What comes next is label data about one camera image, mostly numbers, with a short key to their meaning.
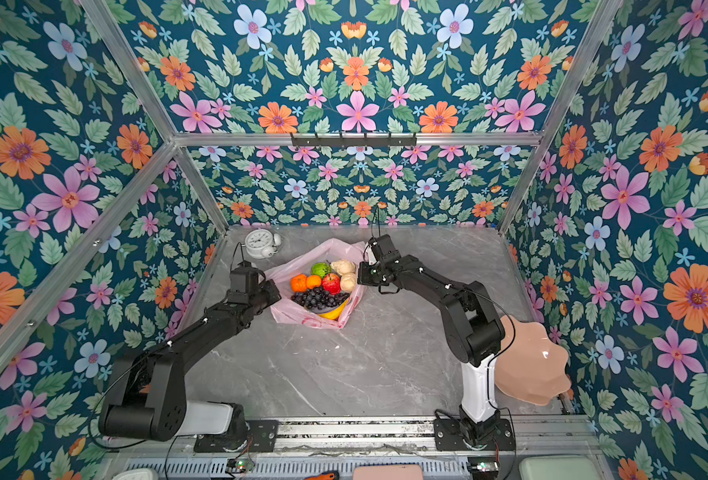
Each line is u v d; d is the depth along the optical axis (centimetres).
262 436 74
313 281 97
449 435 73
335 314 92
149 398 43
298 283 99
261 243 110
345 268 102
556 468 73
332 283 97
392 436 75
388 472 68
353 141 92
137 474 67
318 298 94
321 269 100
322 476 68
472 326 51
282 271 89
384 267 73
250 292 72
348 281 98
